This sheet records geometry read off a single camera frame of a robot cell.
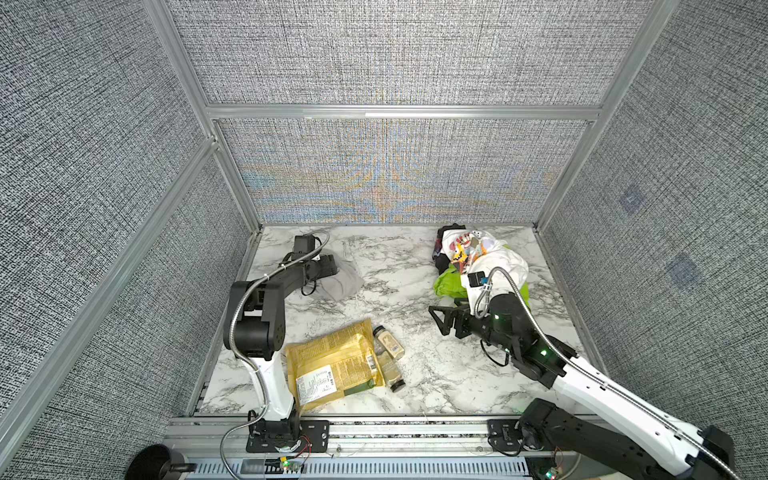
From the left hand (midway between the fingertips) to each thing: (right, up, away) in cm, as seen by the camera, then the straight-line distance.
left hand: (320, 266), depth 103 cm
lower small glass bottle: (+23, -27, -22) cm, 42 cm away
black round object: (-29, -43, -35) cm, 63 cm away
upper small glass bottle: (+23, -21, -17) cm, 36 cm away
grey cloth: (+8, -5, -10) cm, 14 cm away
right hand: (+36, -8, -28) cm, 47 cm away
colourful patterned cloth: (+47, +5, -10) cm, 49 cm away
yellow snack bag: (+11, -24, -24) cm, 36 cm away
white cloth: (+56, +4, -12) cm, 57 cm away
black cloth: (+42, +3, +1) cm, 42 cm away
